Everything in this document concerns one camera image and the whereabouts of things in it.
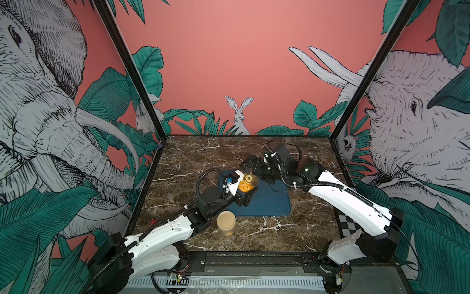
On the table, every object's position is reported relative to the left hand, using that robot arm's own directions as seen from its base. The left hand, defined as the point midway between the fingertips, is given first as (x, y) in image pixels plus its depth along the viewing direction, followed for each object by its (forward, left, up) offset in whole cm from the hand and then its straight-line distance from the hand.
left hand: (250, 178), depth 71 cm
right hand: (+3, +2, +5) cm, 6 cm away
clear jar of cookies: (-3, +1, +3) cm, 5 cm away
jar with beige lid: (-11, +10, -15) cm, 21 cm away
